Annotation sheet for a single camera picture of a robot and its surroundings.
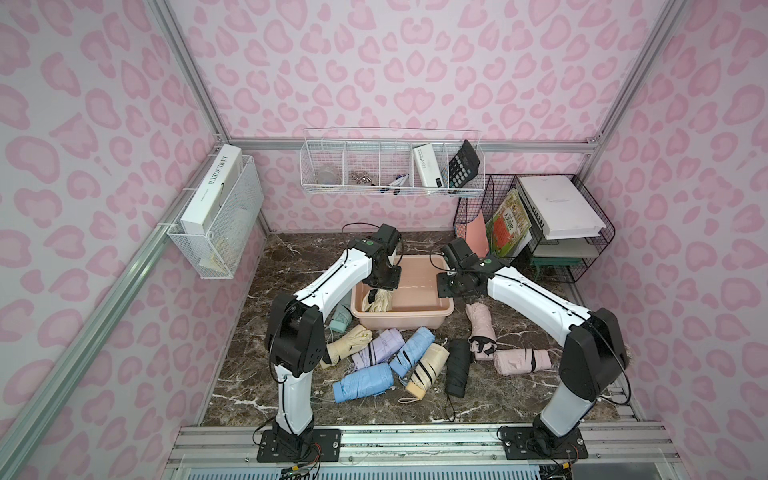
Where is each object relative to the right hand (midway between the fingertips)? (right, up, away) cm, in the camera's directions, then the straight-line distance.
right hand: (442, 286), depth 88 cm
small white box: (-4, +37, +3) cm, 37 cm away
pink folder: (+17, +17, +25) cm, 34 cm away
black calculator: (+7, +36, +4) cm, 37 cm away
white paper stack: (+39, +24, +8) cm, 47 cm away
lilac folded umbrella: (-17, -17, -2) cm, 24 cm away
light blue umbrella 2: (-21, -25, -8) cm, 34 cm away
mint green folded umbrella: (-31, -11, +5) cm, 33 cm away
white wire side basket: (-57, +9, -15) cm, 60 cm away
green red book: (+25, +18, +14) cm, 34 cm away
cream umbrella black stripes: (-5, -22, -6) cm, 24 cm away
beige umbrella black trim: (-27, -16, -3) cm, 32 cm away
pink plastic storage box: (-7, -7, +11) cm, 15 cm away
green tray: (+37, +7, +7) cm, 38 cm away
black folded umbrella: (+4, -22, -4) cm, 23 cm away
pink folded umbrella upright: (+12, -14, -2) cm, 19 cm away
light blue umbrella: (-9, -19, -2) cm, 21 cm away
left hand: (-15, +2, +3) cm, 15 cm away
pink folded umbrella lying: (+21, -20, -5) cm, 30 cm away
